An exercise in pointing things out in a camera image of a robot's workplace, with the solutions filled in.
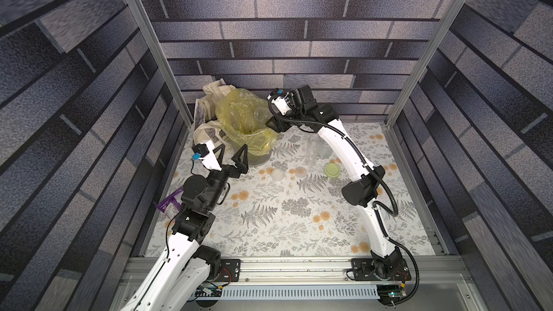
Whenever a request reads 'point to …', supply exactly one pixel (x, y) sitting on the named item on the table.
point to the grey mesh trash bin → (256, 160)
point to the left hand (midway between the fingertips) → (236, 145)
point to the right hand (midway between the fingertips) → (271, 118)
